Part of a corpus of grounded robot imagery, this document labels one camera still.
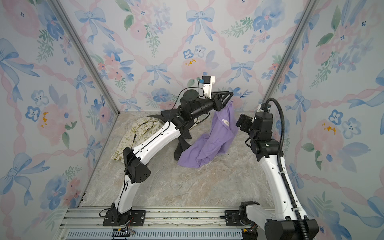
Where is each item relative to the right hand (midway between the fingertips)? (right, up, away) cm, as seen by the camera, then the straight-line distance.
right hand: (249, 117), depth 73 cm
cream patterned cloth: (-60, -6, +20) cm, 64 cm away
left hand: (-11, +10, -11) cm, 18 cm away
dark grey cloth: (-35, -16, +22) cm, 44 cm away
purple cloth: (-12, -6, +2) cm, 14 cm away
